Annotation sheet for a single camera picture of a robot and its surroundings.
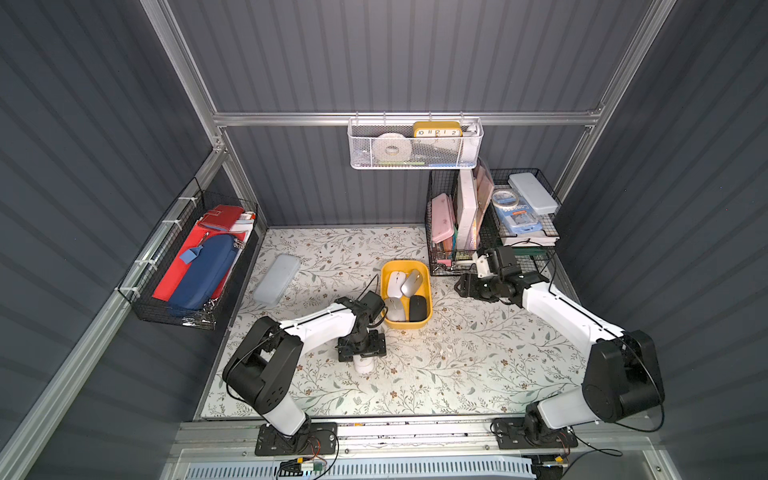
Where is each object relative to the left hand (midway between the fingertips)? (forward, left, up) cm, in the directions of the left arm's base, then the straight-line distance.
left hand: (370, 356), depth 86 cm
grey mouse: (+14, -8, +3) cm, 16 cm away
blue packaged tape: (+38, -45, +22) cm, 63 cm away
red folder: (+25, +40, +31) cm, 56 cm away
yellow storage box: (+23, -18, 0) cm, 30 cm away
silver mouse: (+25, -13, 0) cm, 28 cm away
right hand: (+15, -30, +10) cm, 35 cm away
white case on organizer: (+47, -55, +22) cm, 76 cm away
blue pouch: (+10, +36, +31) cm, 48 cm away
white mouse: (+24, -7, +2) cm, 25 cm away
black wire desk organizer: (+32, -55, +10) cm, 64 cm away
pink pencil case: (+45, -25, +13) cm, 53 cm away
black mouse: (+15, -15, +1) cm, 21 cm away
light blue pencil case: (+27, +33, +1) cm, 43 cm away
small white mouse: (-3, +1, +2) cm, 4 cm away
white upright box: (+36, -30, +25) cm, 53 cm away
